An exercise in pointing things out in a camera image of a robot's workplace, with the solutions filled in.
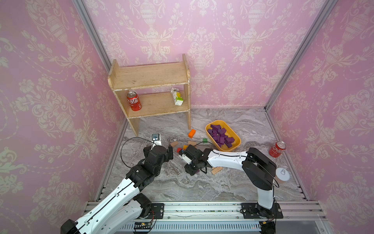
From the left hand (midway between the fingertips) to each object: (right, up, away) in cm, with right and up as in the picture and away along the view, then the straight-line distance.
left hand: (163, 146), depth 77 cm
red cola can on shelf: (-18, +25, +6) cm, 32 cm away
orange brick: (+15, +5, +26) cm, 31 cm away
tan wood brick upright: (+15, -1, +20) cm, 25 cm away
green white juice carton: (+6, +29, +14) cm, 33 cm away
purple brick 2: (+37, +6, +26) cm, 46 cm away
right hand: (+13, -15, +10) cm, 23 cm away
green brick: (+24, 0, +23) cm, 33 cm away
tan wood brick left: (+3, -2, +22) cm, 22 cm away
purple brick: (+33, +9, +25) cm, 42 cm away
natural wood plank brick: (+29, -16, +10) cm, 35 cm away
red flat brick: (+6, -5, +19) cm, 21 cm away
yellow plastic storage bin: (+38, +2, +22) cm, 44 cm away
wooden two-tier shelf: (-18, +37, +35) cm, 55 cm away
